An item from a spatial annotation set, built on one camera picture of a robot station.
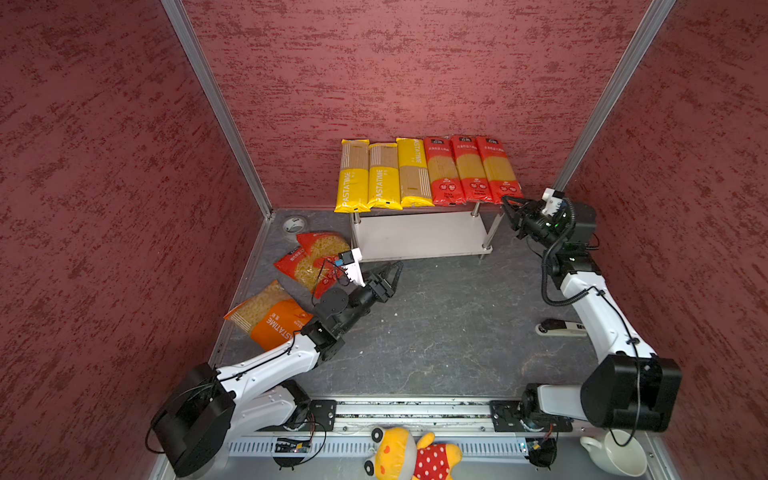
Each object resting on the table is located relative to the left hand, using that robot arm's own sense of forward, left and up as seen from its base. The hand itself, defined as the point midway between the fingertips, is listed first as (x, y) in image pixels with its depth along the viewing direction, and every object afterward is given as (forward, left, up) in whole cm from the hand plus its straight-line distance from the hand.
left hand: (399, 270), depth 72 cm
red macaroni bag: (+17, +29, -21) cm, 40 cm away
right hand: (+15, -24, +10) cm, 30 cm away
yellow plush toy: (-36, 0, -18) cm, 41 cm away
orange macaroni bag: (-4, +37, -20) cm, 42 cm away
